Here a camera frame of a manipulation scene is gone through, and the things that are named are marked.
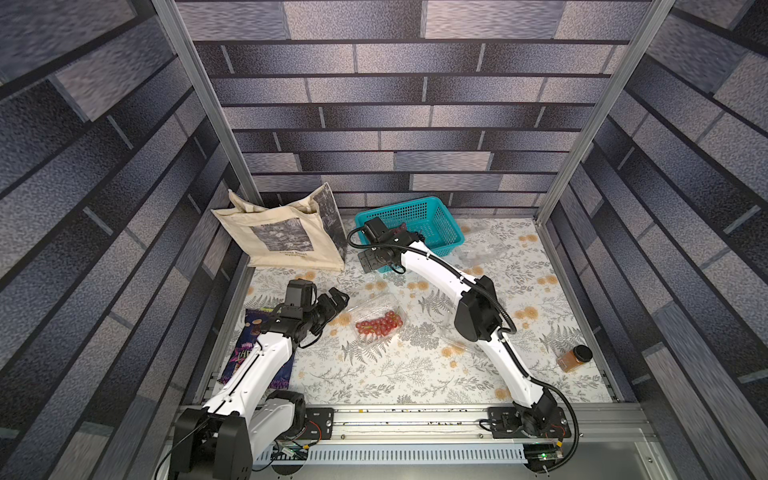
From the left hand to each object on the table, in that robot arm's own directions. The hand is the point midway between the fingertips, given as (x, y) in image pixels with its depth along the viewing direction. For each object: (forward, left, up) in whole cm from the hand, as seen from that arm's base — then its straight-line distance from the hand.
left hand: (343, 303), depth 84 cm
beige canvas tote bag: (+22, +13, +5) cm, 27 cm away
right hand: (+19, -9, -1) cm, 21 cm away
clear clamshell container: (+4, -8, -11) cm, 14 cm away
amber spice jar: (-14, -63, -3) cm, 64 cm away
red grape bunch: (-4, -11, -7) cm, 14 cm away
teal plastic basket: (+43, -28, -8) cm, 52 cm away
